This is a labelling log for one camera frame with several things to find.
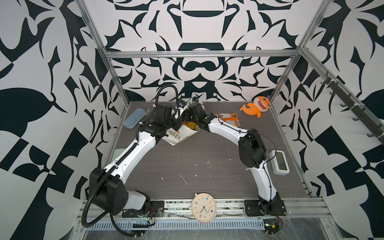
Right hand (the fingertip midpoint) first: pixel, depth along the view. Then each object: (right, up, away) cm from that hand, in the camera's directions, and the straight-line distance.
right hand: (184, 112), depth 94 cm
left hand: (-1, 0, -14) cm, 15 cm away
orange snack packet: (+33, -3, +14) cm, 36 cm away
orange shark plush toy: (+54, +6, +15) cm, 56 cm away
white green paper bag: (-6, -15, -4) cm, 17 cm away
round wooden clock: (+11, -46, -21) cm, 52 cm away
